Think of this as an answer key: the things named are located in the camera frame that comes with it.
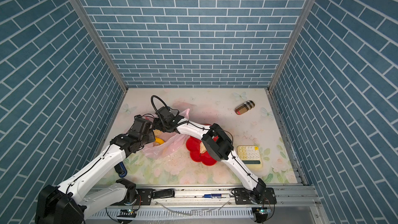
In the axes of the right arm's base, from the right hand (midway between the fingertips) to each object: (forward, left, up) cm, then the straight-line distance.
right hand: (153, 125), depth 93 cm
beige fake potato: (-11, -31, -2) cm, 33 cm away
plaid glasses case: (+21, -57, -4) cm, 61 cm away
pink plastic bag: (-9, -14, -4) cm, 17 cm away
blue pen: (-33, -38, -6) cm, 51 cm away
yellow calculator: (-12, -58, -5) cm, 59 cm away
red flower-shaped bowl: (-9, -25, -6) cm, 27 cm away
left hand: (-8, -3, +5) cm, 10 cm away
